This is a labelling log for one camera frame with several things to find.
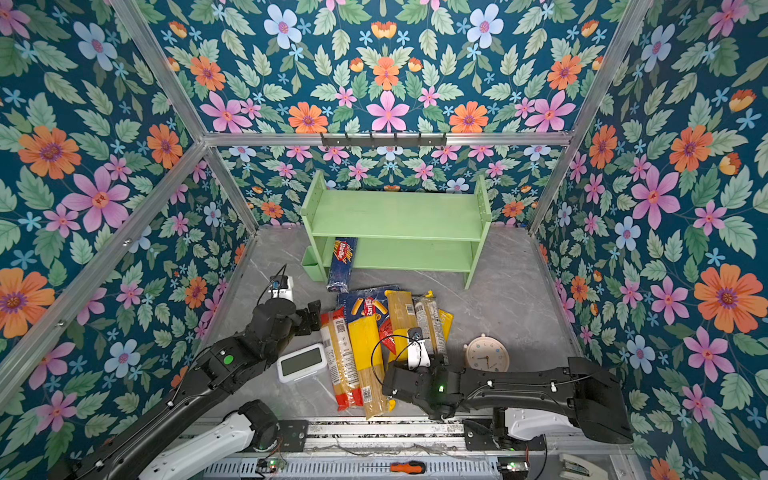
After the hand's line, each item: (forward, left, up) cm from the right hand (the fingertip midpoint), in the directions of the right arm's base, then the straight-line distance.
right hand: (405, 365), depth 77 cm
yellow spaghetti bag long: (+4, +10, -1) cm, 11 cm away
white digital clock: (+2, +29, -4) cm, 29 cm away
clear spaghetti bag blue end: (+12, -8, -1) cm, 15 cm away
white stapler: (-22, -39, -6) cm, 45 cm away
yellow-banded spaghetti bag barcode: (+16, +1, +1) cm, 16 cm away
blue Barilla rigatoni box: (+21, +12, -2) cm, 24 cm away
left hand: (+11, +23, +15) cm, 30 cm away
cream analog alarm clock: (+5, -24, -6) cm, 25 cm away
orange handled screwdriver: (-21, -2, -6) cm, 22 cm away
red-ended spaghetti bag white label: (+3, +18, -2) cm, 18 cm away
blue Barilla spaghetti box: (+27, +19, +9) cm, 34 cm away
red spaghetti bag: (+10, +5, -2) cm, 11 cm away
